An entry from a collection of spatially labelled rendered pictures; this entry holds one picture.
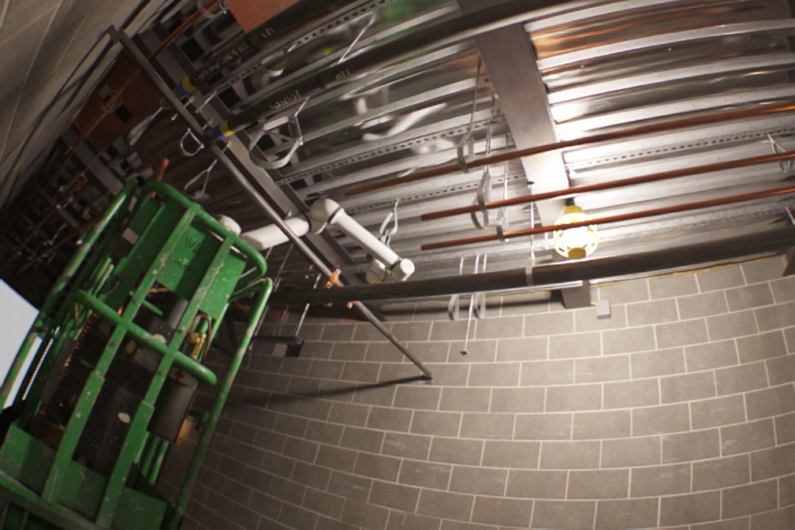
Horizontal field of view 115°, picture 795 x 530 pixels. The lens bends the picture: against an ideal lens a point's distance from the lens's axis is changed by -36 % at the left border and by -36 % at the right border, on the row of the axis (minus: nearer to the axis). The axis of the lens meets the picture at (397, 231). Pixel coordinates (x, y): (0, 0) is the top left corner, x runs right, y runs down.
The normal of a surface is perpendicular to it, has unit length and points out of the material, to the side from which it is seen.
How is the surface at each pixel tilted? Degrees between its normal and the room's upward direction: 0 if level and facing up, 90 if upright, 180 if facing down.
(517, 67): 180
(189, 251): 90
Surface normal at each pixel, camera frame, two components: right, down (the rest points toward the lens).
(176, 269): 0.70, -0.32
